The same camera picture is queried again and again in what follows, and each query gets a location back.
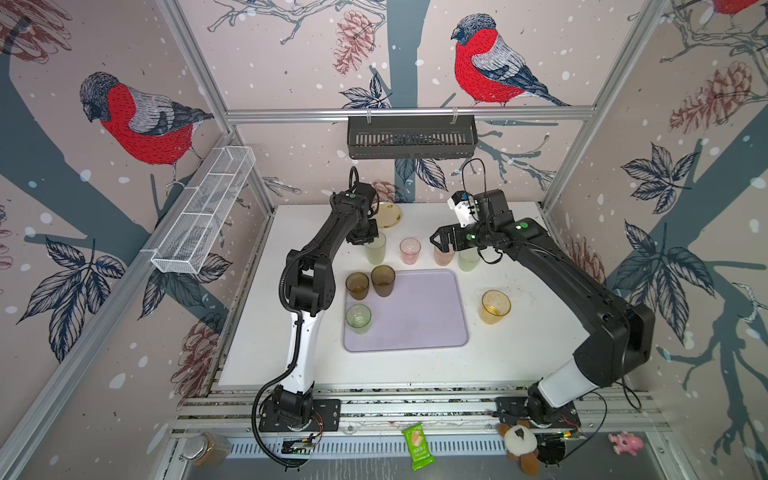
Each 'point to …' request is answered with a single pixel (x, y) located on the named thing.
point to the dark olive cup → (383, 279)
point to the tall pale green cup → (375, 251)
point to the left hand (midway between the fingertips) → (374, 234)
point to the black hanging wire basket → (412, 139)
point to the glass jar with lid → (205, 449)
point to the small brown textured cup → (357, 284)
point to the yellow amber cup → (495, 304)
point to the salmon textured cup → (443, 258)
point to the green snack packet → (418, 446)
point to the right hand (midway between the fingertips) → (445, 231)
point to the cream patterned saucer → (388, 214)
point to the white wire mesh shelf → (183, 248)
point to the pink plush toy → (626, 442)
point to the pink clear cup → (410, 248)
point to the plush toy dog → (521, 445)
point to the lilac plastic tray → (424, 311)
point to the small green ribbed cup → (358, 316)
